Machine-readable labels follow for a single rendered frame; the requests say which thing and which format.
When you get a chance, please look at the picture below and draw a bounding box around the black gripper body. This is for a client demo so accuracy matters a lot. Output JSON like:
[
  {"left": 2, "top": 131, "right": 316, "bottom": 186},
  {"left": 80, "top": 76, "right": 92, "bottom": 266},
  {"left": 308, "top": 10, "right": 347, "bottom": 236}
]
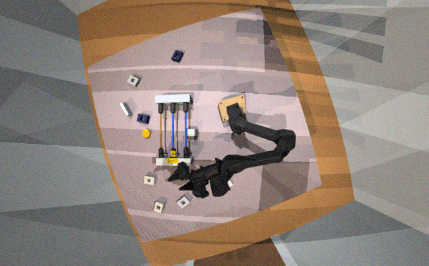
[{"left": 177, "top": 161, "right": 210, "bottom": 182}]

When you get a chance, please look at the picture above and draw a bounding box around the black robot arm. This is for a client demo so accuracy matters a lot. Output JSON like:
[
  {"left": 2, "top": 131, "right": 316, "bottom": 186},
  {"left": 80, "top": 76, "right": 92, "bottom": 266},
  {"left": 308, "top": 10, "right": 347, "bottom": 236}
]
[{"left": 192, "top": 103, "right": 296, "bottom": 198}]

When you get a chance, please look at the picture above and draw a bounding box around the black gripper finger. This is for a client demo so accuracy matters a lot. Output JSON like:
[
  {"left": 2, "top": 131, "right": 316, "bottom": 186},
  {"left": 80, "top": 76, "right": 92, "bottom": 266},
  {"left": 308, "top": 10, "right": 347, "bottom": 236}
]
[
  {"left": 167, "top": 168, "right": 182, "bottom": 182},
  {"left": 179, "top": 181, "right": 194, "bottom": 191}
]

